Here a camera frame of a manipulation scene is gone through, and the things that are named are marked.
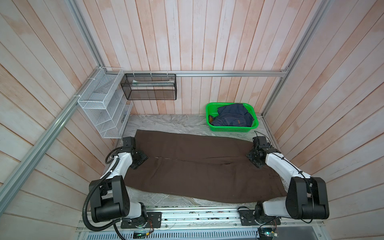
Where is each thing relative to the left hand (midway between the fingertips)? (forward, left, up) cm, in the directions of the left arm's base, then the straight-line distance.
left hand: (144, 161), depth 89 cm
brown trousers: (-1, -38, -6) cm, 38 cm away
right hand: (+4, -67, 0) cm, 67 cm away
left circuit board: (-36, -4, -6) cm, 36 cm away
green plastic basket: (+45, -46, +1) cm, 64 cm away
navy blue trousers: (+40, -62, 0) cm, 74 cm away
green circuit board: (-35, -65, -6) cm, 74 cm away
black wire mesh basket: (+50, +1, +18) cm, 53 cm away
